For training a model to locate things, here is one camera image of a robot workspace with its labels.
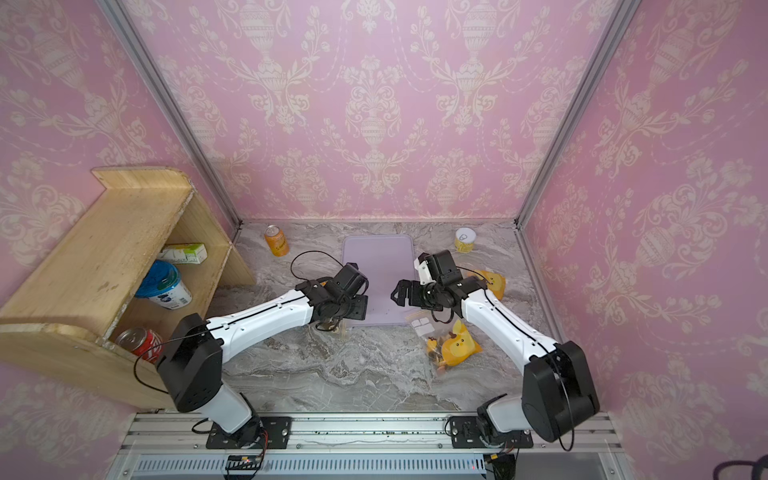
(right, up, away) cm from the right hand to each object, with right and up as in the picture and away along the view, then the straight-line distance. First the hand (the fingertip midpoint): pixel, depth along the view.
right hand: (406, 296), depth 84 cm
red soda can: (-51, -5, -27) cm, 58 cm away
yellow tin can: (+23, +17, +25) cm, 38 cm away
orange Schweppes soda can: (-45, +16, +22) cm, 52 cm away
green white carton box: (-59, +12, -5) cm, 60 cm away
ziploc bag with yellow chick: (+11, -14, 0) cm, 18 cm away
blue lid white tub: (-55, +6, -18) cm, 58 cm away
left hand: (-13, -4, +3) cm, 14 cm away
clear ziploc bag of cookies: (-18, -6, -9) cm, 21 cm away
